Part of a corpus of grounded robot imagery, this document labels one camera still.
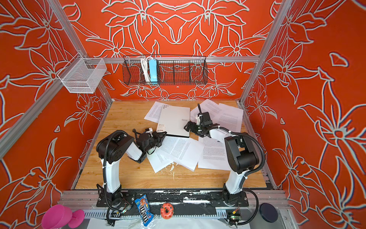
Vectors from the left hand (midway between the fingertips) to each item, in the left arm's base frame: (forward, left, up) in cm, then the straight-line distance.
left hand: (167, 132), depth 93 cm
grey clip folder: (+12, -4, -3) cm, 13 cm away
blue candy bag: (-45, +5, -5) cm, 46 cm away
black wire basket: (+36, +1, +24) cm, 43 cm away
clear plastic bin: (+25, +58, +25) cm, 68 cm away
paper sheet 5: (-17, +4, -7) cm, 19 cm away
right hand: (+3, -13, 0) cm, 13 cm away
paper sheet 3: (-12, -31, -8) cm, 34 cm away
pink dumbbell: (-48, +42, +3) cm, 64 cm away
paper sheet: (+28, -35, -6) cm, 45 cm away
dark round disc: (-40, -55, -6) cm, 68 cm away
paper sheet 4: (-10, -12, -6) cm, 17 cm away
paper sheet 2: (+21, -45, -7) cm, 50 cm away
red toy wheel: (-43, -4, -5) cm, 43 cm away
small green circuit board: (-44, -38, -8) cm, 59 cm away
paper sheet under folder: (+20, +15, -6) cm, 25 cm away
